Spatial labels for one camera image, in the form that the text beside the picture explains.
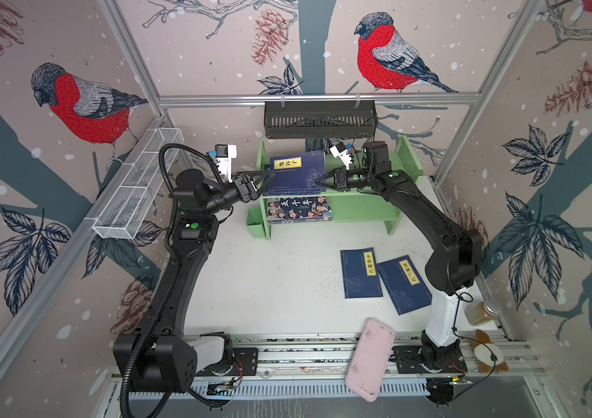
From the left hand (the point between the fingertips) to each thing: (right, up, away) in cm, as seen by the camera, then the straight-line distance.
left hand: (268, 175), depth 63 cm
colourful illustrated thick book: (+7, -9, +29) cm, 31 cm away
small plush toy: (+61, -51, +10) cm, 80 cm away
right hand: (+13, -2, +15) cm, 20 cm away
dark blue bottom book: (+7, +2, +16) cm, 18 cm away
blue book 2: (+45, -37, +24) cm, 63 cm away
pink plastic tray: (+28, -52, +10) cm, 60 cm away
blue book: (+29, -33, +27) cm, 52 cm away
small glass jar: (+62, -41, +14) cm, 76 cm away
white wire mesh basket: (-42, -10, +8) cm, 43 cm away
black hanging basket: (+16, +27, +42) cm, 52 cm away
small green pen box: (-11, -15, +39) cm, 43 cm away
